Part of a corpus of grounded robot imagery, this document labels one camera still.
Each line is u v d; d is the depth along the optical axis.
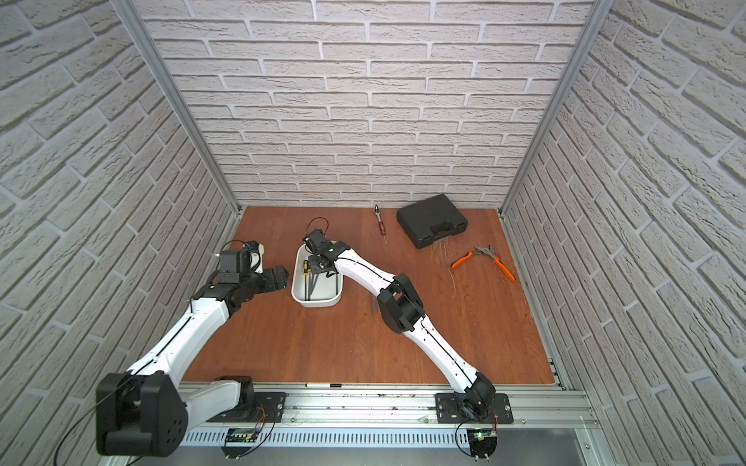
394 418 0.73
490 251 1.06
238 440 0.72
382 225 1.13
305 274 1.00
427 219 1.09
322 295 0.94
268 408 0.74
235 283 0.63
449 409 0.73
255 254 0.70
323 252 0.79
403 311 0.66
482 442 0.71
